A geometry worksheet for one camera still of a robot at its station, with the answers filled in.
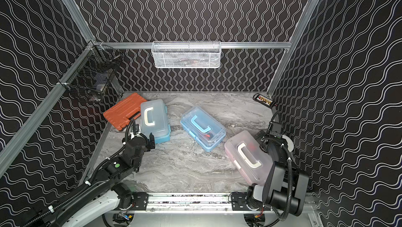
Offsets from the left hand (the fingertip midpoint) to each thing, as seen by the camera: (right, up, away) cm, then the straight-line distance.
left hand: (142, 133), depth 78 cm
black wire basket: (-36, +33, +16) cm, 51 cm away
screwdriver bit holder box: (+75, +19, +35) cm, 85 cm away
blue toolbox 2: (+30, +1, +9) cm, 32 cm away
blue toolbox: (+3, +6, +12) cm, 14 cm away
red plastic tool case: (-19, +11, +25) cm, 33 cm away
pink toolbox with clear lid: (+53, -11, -1) cm, 54 cm away
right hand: (+66, -7, +11) cm, 67 cm away
